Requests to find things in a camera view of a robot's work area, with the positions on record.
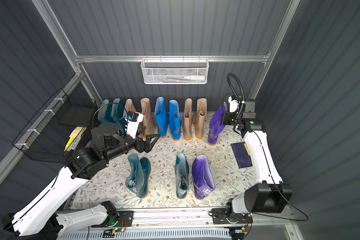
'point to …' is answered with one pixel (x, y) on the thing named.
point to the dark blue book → (242, 155)
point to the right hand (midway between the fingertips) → (225, 113)
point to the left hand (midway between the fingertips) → (153, 133)
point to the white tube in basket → (194, 77)
